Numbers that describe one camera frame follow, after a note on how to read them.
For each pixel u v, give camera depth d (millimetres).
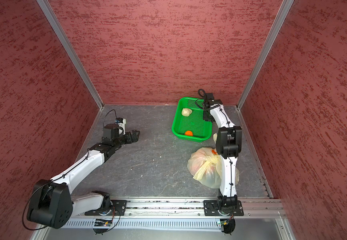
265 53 888
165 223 709
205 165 812
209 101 760
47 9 711
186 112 1102
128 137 761
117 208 744
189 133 999
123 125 775
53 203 403
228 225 718
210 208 739
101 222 725
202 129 1071
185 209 756
